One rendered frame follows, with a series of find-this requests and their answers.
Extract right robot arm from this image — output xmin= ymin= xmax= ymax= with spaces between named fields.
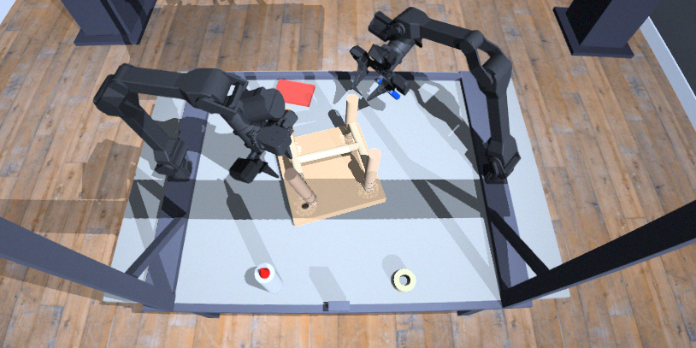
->
xmin=367 ymin=7 xmax=521 ymax=184

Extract red flat rectangular block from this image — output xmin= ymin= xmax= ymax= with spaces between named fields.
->
xmin=276 ymin=80 xmax=316 ymax=107

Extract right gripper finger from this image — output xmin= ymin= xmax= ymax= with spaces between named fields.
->
xmin=351 ymin=59 xmax=369 ymax=90
xmin=367 ymin=78 xmax=395 ymax=101

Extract light wooden stool seat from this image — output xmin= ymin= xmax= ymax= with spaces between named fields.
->
xmin=278 ymin=126 xmax=386 ymax=227

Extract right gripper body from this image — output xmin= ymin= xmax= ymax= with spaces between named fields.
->
xmin=350 ymin=43 xmax=410 ymax=96

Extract tan wooden stool legs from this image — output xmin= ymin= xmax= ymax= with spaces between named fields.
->
xmin=284 ymin=94 xmax=381 ymax=205

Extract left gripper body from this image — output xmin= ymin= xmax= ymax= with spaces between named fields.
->
xmin=229 ymin=109 xmax=298 ymax=184

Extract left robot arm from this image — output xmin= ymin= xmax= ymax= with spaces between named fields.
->
xmin=93 ymin=63 xmax=294 ymax=182

